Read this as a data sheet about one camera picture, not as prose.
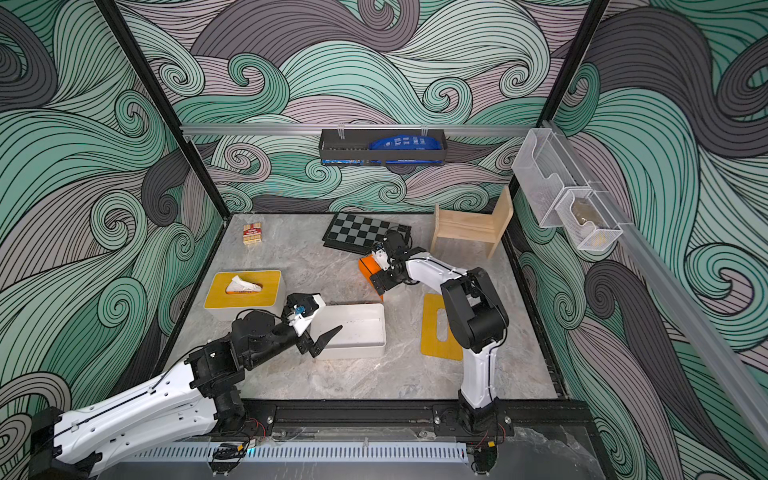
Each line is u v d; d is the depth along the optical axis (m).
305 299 0.57
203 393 0.51
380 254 0.90
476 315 0.52
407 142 0.92
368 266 0.95
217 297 0.86
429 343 0.86
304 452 0.70
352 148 0.95
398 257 0.76
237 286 0.85
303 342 0.60
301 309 0.56
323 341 0.61
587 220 0.64
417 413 0.75
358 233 1.10
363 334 0.89
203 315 0.92
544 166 0.93
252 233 1.13
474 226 1.04
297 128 1.93
